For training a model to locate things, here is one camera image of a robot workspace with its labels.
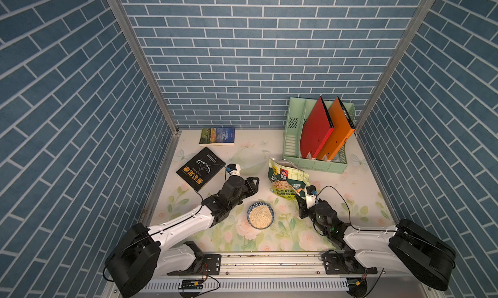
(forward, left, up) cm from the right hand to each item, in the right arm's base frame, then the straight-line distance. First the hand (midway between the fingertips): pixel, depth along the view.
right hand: (299, 195), depth 86 cm
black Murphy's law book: (+12, +50, -3) cm, 51 cm away
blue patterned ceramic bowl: (-10, +17, 0) cm, 20 cm away
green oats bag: (0, +7, +12) cm, 14 cm away
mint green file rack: (+43, 0, +13) cm, 45 cm away
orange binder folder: (+23, -17, +21) cm, 35 cm away
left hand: (+1, +17, +8) cm, 19 cm away
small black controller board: (-35, +41, -9) cm, 55 cm away
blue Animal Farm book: (+37, +46, -4) cm, 59 cm away
